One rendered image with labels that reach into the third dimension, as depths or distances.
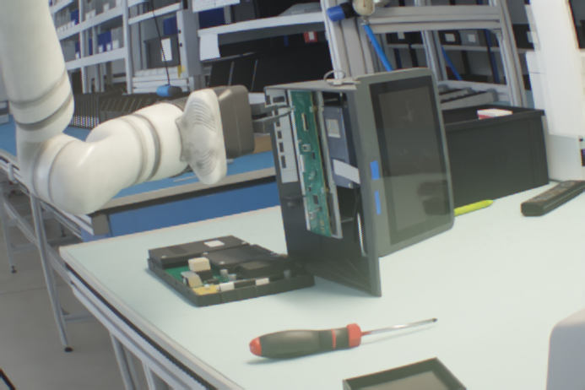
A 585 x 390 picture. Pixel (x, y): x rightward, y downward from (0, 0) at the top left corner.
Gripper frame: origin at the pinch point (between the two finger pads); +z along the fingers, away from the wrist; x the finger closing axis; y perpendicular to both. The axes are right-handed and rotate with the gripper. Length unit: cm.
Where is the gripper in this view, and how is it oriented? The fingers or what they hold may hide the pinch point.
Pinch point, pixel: (289, 109)
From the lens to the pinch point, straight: 135.9
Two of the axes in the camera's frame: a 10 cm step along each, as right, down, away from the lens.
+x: 1.4, 9.8, 1.4
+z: 5.8, -1.9, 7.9
